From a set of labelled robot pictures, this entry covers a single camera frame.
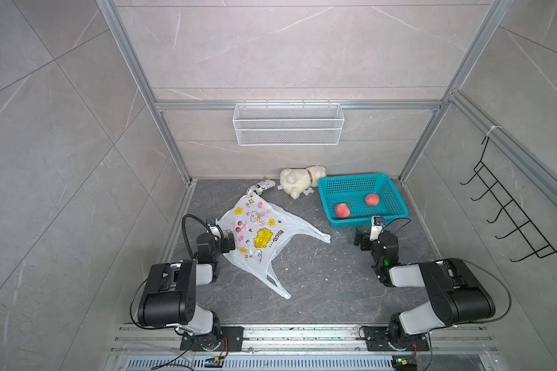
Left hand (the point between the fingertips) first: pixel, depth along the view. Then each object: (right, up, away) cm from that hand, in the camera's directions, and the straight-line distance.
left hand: (220, 230), depth 94 cm
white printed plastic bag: (+17, 0, +1) cm, 17 cm away
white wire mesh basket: (+27, +46, +6) cm, 54 cm away
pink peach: (+53, +8, +6) cm, 54 cm away
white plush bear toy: (+32, +21, +10) cm, 40 cm away
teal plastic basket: (+61, +12, +16) cm, 64 cm away
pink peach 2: (+68, +13, +10) cm, 70 cm away
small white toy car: (+15, +19, +18) cm, 31 cm away
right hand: (+62, +1, -1) cm, 62 cm away
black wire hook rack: (+93, +1, -36) cm, 100 cm away
